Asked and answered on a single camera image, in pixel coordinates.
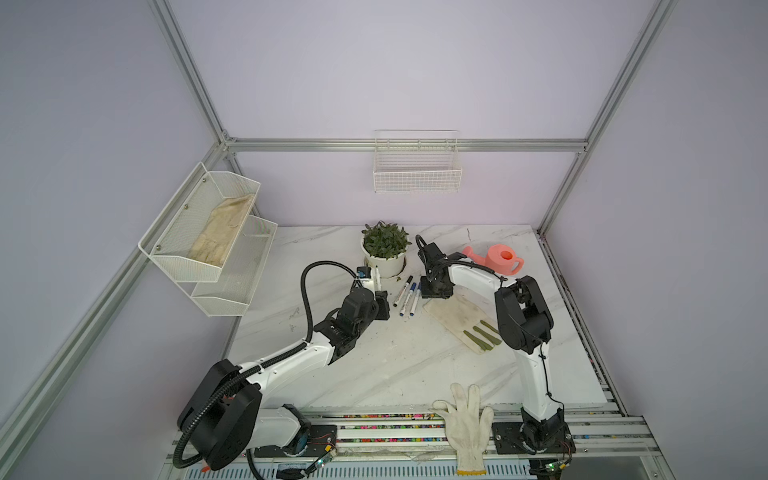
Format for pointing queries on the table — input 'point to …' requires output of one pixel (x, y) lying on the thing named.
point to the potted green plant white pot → (385, 245)
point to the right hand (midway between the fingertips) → (428, 291)
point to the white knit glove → (467, 427)
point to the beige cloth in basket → (212, 244)
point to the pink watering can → (500, 258)
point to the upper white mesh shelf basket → (193, 238)
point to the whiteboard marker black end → (403, 290)
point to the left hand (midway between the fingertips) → (384, 294)
